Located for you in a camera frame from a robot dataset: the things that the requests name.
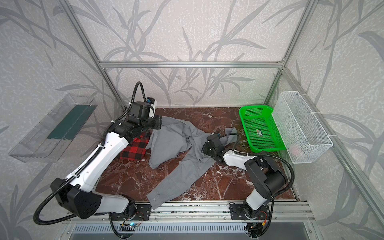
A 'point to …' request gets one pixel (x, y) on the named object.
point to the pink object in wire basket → (294, 147)
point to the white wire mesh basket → (303, 137)
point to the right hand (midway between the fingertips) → (203, 142)
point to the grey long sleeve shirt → (176, 137)
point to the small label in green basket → (259, 132)
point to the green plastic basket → (261, 131)
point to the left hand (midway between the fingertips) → (161, 113)
